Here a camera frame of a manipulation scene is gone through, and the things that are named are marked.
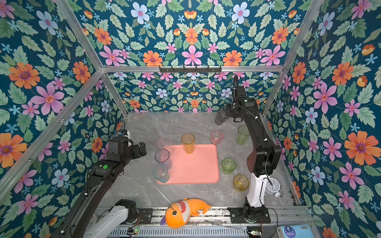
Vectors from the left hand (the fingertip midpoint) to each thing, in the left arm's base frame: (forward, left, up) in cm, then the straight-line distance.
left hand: (139, 145), depth 76 cm
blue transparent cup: (-4, -11, -8) cm, 14 cm away
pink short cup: (+16, -45, -20) cm, 51 cm away
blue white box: (-42, -76, -17) cm, 88 cm away
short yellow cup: (-17, -54, -21) cm, 60 cm away
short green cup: (-6, -49, -21) cm, 53 cm away
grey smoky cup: (+14, -45, +2) cm, 47 cm away
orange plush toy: (-31, -19, -12) cm, 38 cm away
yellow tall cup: (+8, -25, -10) cm, 28 cm away
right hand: (+18, -54, +3) cm, 57 cm away
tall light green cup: (+9, -60, -11) cm, 61 cm away
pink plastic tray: (-5, -33, -22) cm, 40 cm away
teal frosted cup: (-9, -8, -17) cm, 21 cm away
